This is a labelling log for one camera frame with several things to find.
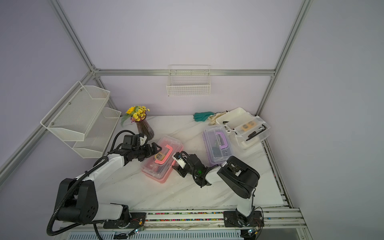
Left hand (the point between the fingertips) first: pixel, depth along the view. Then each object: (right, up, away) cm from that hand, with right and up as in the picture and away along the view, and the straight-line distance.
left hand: (156, 153), depth 88 cm
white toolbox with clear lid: (+59, +14, +11) cm, 62 cm away
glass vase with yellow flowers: (-11, +23, -1) cm, 26 cm away
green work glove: (+29, +24, +30) cm, 48 cm away
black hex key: (+64, +11, +7) cm, 65 cm away
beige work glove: (+37, +23, +29) cm, 52 cm away
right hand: (+12, -7, +3) cm, 14 cm away
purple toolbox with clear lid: (+38, +4, +7) cm, 39 cm away
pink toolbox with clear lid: (+2, -7, -4) cm, 8 cm away
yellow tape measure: (+3, -1, -3) cm, 4 cm away
